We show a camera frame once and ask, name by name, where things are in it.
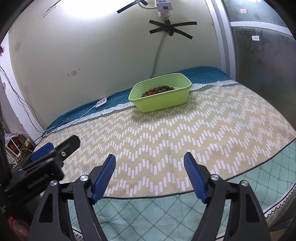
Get beige zigzag blanket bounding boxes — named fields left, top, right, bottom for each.
left=43, top=85, right=295, bottom=198

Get green plastic basket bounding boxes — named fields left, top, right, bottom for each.
left=128, top=73, right=192, bottom=113

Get blue quilted mattress cover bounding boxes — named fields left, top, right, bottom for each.
left=45, top=66, right=232, bottom=134

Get black tape cross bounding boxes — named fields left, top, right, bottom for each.
left=149, top=19, right=198, bottom=40

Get black tape strip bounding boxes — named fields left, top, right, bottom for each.
left=117, top=0, right=148, bottom=14

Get dark frosted sliding door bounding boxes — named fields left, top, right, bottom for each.
left=211, top=1, right=295, bottom=127

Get cluttered wire rack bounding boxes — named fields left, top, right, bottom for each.
left=4, top=133, right=35, bottom=167

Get white controller cable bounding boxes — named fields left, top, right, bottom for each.
left=55, top=105, right=99, bottom=133

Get black wall cables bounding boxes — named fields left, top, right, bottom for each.
left=0, top=66, right=47, bottom=142

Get brown bead bracelets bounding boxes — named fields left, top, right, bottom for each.
left=141, top=85, right=176, bottom=98

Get grey wall cable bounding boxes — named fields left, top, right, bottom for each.
left=150, top=32, right=168, bottom=79

